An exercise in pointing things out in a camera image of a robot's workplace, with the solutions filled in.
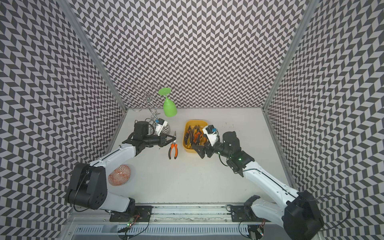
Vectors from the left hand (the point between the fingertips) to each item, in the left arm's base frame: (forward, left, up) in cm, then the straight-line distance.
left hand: (174, 139), depth 83 cm
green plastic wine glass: (+17, +4, +9) cm, 19 cm away
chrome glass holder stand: (+17, +18, +18) cm, 31 cm away
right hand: (-6, -14, +6) cm, 17 cm away
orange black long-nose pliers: (+9, -13, -10) cm, 18 cm away
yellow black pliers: (+9, -7, -12) cm, 16 cm away
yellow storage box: (+22, -16, -13) cm, 30 cm away
